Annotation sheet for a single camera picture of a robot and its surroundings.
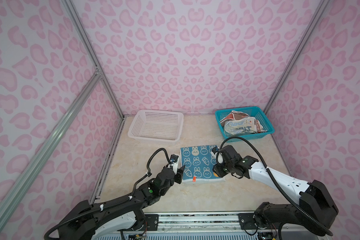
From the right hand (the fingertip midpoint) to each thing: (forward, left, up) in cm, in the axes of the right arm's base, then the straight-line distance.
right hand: (215, 167), depth 83 cm
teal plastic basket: (+46, -35, -2) cm, 58 cm away
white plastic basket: (+36, +36, -8) cm, 52 cm away
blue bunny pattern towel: (+5, +9, -8) cm, 13 cm away
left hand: (-1, +17, +5) cm, 17 cm away
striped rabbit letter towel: (+33, -23, -3) cm, 41 cm away
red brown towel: (+41, -18, -1) cm, 45 cm away
